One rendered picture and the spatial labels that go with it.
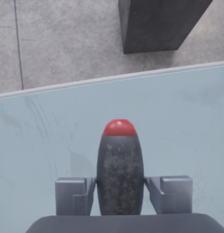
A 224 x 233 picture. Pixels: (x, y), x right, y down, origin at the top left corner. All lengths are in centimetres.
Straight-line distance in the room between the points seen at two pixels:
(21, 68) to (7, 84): 10
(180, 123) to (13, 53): 117
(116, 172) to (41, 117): 11
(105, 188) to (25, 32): 126
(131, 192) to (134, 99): 11
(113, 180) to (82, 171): 9
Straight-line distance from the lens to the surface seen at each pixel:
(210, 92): 26
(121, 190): 16
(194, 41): 136
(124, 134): 16
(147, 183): 16
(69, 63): 130
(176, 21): 101
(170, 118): 25
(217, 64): 27
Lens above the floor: 124
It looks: 85 degrees down
